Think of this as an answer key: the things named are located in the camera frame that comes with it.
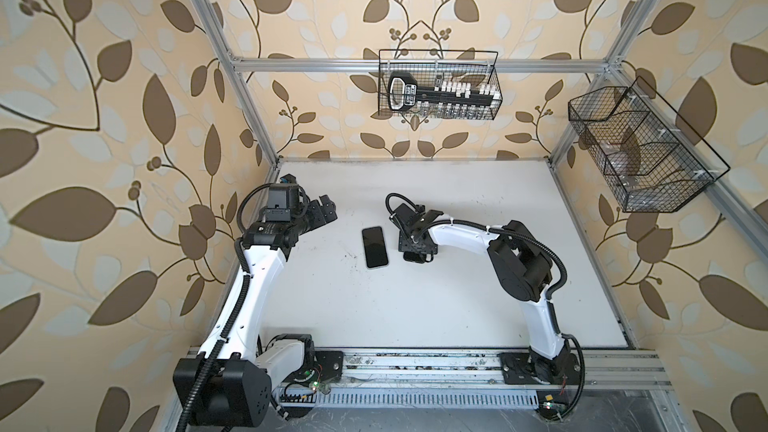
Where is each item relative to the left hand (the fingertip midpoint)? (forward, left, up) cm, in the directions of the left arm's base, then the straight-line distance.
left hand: (322, 207), depth 78 cm
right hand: (+1, -25, -23) cm, 34 cm away
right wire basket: (+12, -83, +11) cm, 85 cm away
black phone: (-7, -26, -14) cm, 31 cm away
